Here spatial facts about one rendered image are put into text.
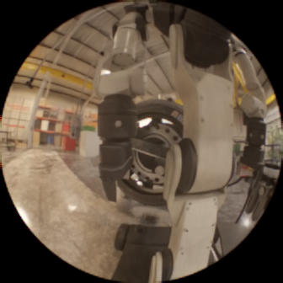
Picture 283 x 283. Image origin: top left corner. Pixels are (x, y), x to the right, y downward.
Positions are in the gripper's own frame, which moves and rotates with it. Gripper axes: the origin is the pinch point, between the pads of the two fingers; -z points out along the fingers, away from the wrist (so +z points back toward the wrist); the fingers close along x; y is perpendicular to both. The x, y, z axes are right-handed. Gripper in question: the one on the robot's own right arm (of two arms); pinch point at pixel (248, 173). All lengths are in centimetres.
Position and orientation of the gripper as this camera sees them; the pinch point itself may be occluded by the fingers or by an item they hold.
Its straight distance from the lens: 42.5
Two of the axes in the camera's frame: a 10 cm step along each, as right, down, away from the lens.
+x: 1.5, -1.5, 9.8
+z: 0.2, -9.9, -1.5
